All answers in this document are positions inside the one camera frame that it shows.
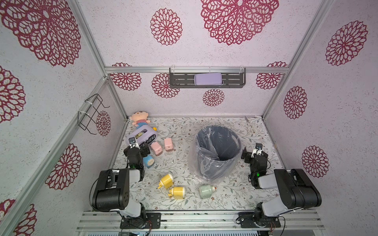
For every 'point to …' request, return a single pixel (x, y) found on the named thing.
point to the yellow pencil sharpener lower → (177, 192)
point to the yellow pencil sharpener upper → (167, 181)
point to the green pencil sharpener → (205, 191)
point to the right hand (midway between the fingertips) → (254, 147)
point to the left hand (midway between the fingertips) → (138, 144)
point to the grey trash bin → (218, 148)
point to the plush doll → (140, 119)
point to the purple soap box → (208, 79)
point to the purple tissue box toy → (146, 134)
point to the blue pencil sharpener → (148, 161)
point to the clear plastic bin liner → (192, 165)
